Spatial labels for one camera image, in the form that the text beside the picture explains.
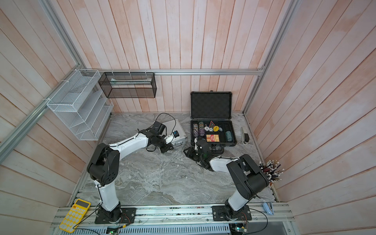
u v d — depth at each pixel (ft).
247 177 1.53
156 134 2.44
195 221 2.39
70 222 2.36
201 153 2.36
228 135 3.34
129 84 3.48
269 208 2.45
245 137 3.31
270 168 2.29
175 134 2.68
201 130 3.41
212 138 3.31
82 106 2.42
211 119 3.56
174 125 2.76
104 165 1.63
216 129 3.52
